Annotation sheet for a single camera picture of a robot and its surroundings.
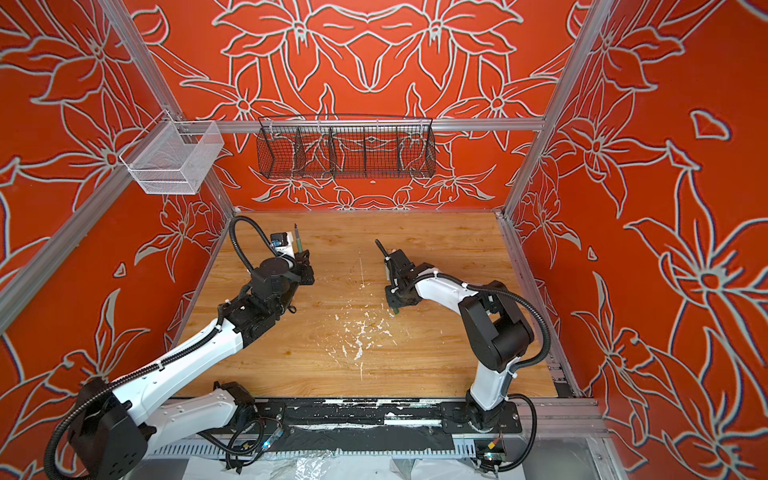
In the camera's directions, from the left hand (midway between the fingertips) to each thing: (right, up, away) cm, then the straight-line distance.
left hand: (305, 249), depth 77 cm
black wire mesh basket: (+8, +34, +23) cm, 42 cm away
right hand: (+23, -16, +16) cm, 32 cm away
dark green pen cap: (+25, -20, +15) cm, 35 cm away
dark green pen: (-1, +3, -4) cm, 5 cm away
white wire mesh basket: (-46, +29, +18) cm, 57 cm away
